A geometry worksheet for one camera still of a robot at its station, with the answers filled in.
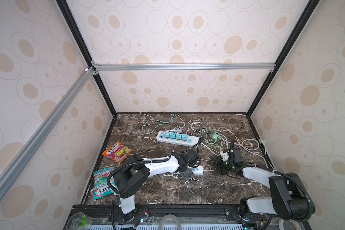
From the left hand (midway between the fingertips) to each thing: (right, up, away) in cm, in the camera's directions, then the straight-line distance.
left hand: (188, 166), depth 88 cm
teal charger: (-10, +18, +10) cm, 23 cm away
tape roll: (+48, -25, -17) cm, 56 cm away
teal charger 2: (-6, +17, +10) cm, 21 cm away
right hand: (+14, 0, +2) cm, 14 cm away
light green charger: (+21, +18, +16) cm, 31 cm away
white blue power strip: (+6, -2, -2) cm, 7 cm away
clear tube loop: (-11, -19, -19) cm, 29 cm away
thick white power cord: (+48, +5, +9) cm, 49 cm away
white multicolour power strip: (+3, +15, +12) cm, 19 cm away
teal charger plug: (-14, +19, +11) cm, 26 cm away
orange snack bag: (-46, +7, +7) cm, 47 cm away
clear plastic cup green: (-52, -20, -22) cm, 60 cm away
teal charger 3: (-2, +17, +10) cm, 20 cm away
